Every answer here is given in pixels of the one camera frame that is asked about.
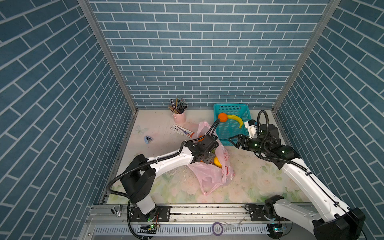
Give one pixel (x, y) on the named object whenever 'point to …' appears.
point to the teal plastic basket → (242, 111)
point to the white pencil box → (182, 131)
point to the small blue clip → (147, 139)
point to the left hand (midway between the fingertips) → (208, 154)
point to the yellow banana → (235, 117)
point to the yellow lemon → (217, 162)
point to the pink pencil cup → (179, 118)
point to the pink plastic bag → (212, 175)
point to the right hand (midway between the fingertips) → (232, 138)
